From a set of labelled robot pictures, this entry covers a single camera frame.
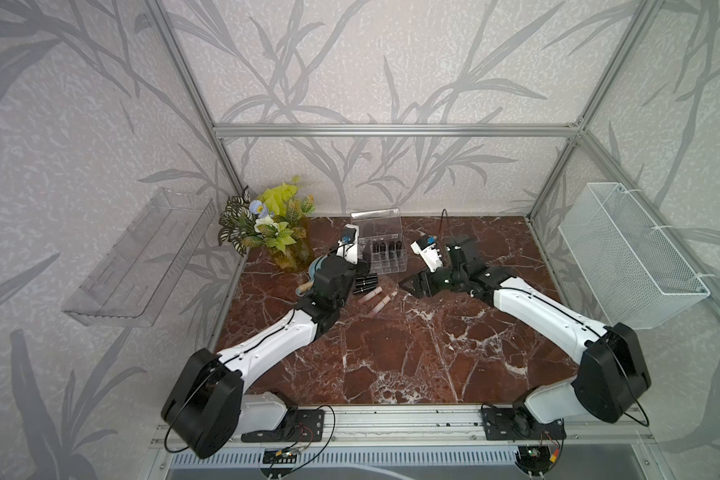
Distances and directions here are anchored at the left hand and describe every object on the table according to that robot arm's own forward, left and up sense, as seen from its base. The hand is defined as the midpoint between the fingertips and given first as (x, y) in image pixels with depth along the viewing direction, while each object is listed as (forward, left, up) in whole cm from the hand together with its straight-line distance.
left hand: (358, 242), depth 79 cm
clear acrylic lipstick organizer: (+26, -6, -27) cm, 38 cm away
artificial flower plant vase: (+12, +26, -5) cm, 29 cm away
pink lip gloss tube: (0, -5, -25) cm, 26 cm away
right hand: (-6, -13, -8) cm, 17 cm away
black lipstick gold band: (0, -1, -26) cm, 26 cm away
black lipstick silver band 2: (+15, -10, -21) cm, 28 cm away
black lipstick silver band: (+15, -4, -21) cm, 26 cm away
